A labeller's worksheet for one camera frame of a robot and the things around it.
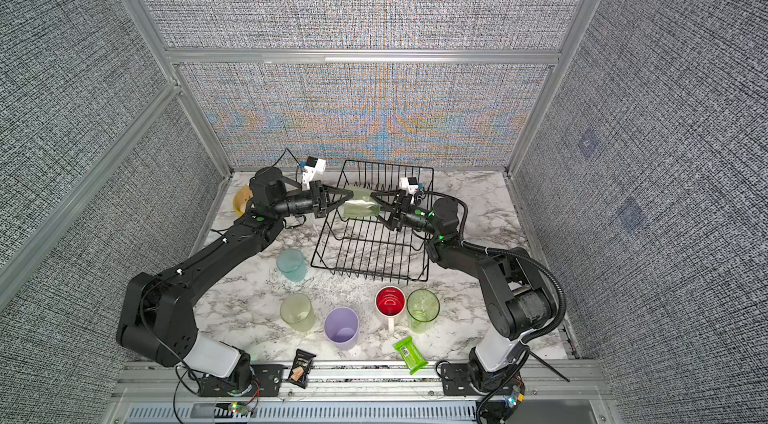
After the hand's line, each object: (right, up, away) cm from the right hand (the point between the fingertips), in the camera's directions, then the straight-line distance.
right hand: (371, 203), depth 76 cm
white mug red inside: (+5, -28, +10) cm, 30 cm away
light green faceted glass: (-2, 0, -2) cm, 3 cm away
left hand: (-4, +1, -3) cm, 6 cm away
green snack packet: (+10, -39, +1) cm, 40 cm away
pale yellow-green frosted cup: (-21, -30, +7) cm, 37 cm away
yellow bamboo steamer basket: (-48, +1, +31) cm, 57 cm away
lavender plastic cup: (-8, -34, +6) cm, 35 cm away
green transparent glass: (+12, -25, -3) cm, 28 cm away
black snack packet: (-17, -41, -1) cm, 44 cm away
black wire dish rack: (-2, -15, +19) cm, 24 cm away
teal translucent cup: (-25, -19, +15) cm, 34 cm away
